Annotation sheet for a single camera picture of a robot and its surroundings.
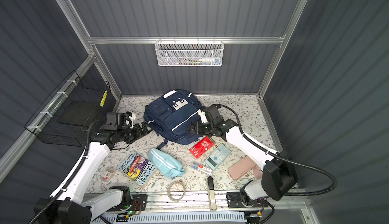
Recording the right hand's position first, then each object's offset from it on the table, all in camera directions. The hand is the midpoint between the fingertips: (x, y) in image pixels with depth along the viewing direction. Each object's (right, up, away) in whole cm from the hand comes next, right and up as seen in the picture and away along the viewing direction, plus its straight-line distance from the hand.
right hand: (194, 130), depth 80 cm
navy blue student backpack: (-16, +7, +19) cm, 26 cm away
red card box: (+4, -11, +11) cm, 16 cm away
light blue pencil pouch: (-16, -19, +2) cm, 24 cm away
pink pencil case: (+26, -21, +2) cm, 33 cm away
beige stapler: (+9, -30, -8) cm, 32 cm away
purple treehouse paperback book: (-32, -21, +2) cm, 38 cm away
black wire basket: (-60, +11, -8) cm, 62 cm away
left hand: (-25, 0, -2) cm, 25 cm away
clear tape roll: (-9, -30, -3) cm, 32 cm away
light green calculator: (+14, -16, +6) cm, 22 cm away
